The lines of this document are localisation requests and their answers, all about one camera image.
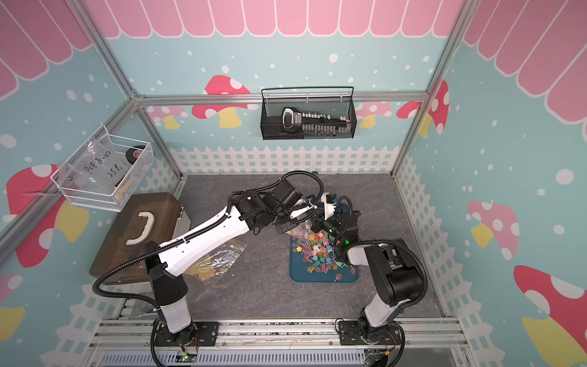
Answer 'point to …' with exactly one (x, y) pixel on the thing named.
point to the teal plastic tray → (299, 273)
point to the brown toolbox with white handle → (150, 218)
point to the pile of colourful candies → (319, 250)
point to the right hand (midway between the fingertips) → (306, 209)
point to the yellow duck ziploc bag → (304, 230)
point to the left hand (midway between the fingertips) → (287, 216)
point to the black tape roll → (133, 154)
